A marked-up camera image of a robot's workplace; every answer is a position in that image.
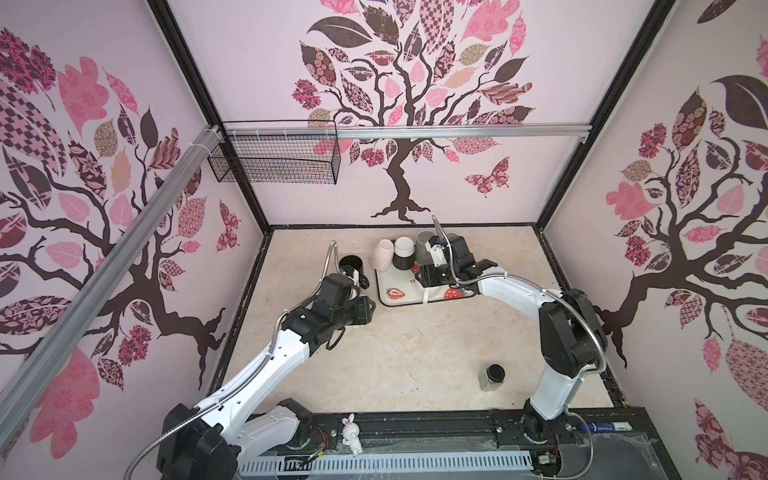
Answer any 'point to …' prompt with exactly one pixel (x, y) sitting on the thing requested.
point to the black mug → (356, 263)
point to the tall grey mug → (422, 255)
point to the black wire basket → (277, 152)
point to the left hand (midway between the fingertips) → (370, 310)
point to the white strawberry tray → (400, 287)
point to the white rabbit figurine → (350, 433)
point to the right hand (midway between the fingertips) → (424, 269)
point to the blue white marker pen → (615, 426)
